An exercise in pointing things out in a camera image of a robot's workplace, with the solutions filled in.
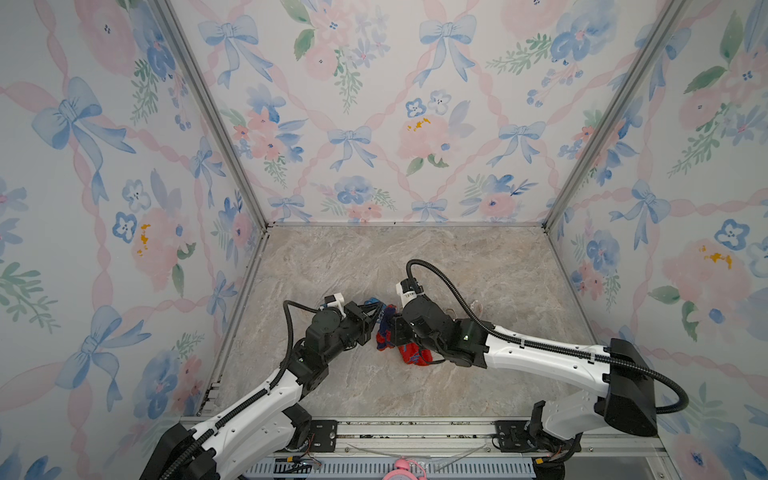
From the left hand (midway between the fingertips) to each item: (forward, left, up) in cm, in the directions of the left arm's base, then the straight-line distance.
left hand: (387, 302), depth 74 cm
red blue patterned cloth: (-5, -7, -19) cm, 21 cm away
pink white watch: (+11, -30, -22) cm, 38 cm away
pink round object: (-33, -4, -20) cm, 39 cm away
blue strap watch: (+1, +3, -2) cm, 4 cm away
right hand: (-3, 0, -3) cm, 4 cm away
